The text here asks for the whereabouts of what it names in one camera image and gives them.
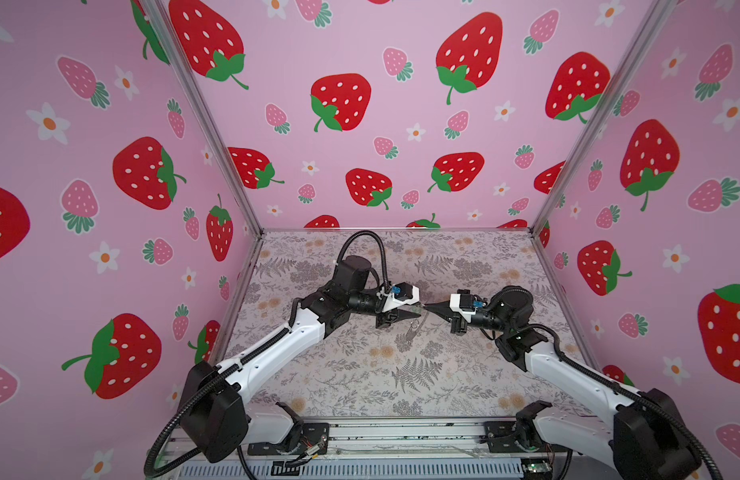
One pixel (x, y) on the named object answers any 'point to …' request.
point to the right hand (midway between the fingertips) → (426, 304)
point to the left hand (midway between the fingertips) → (417, 304)
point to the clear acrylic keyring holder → (415, 326)
